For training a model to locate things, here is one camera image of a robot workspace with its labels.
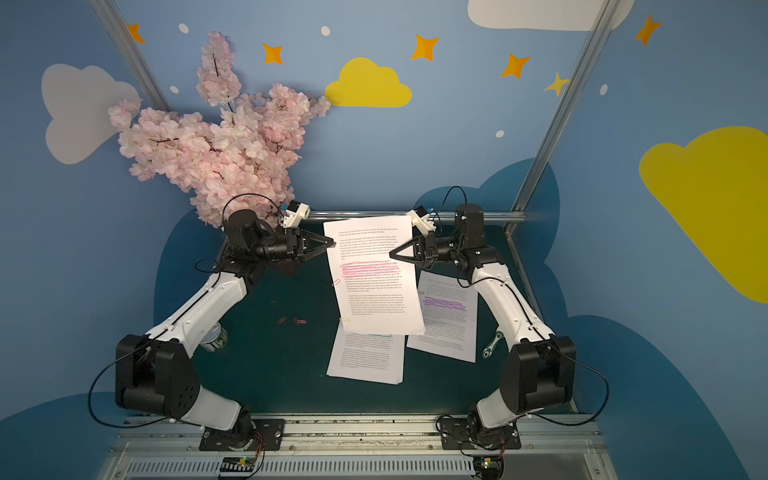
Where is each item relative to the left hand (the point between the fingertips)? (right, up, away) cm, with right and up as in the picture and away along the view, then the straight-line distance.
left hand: (334, 240), depth 70 cm
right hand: (+15, -4, -3) cm, 16 cm away
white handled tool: (+42, -32, +16) cm, 55 cm away
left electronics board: (-25, -56, +3) cm, 61 cm away
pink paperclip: (0, -10, +2) cm, 10 cm away
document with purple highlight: (+34, -24, +28) cm, 50 cm away
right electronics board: (+38, -57, +3) cm, 68 cm away
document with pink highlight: (+10, -12, -1) cm, 16 cm away
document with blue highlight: (+9, -35, +18) cm, 40 cm away
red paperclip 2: (-17, -25, +26) cm, 40 cm away
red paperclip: (-22, -25, +26) cm, 42 cm away
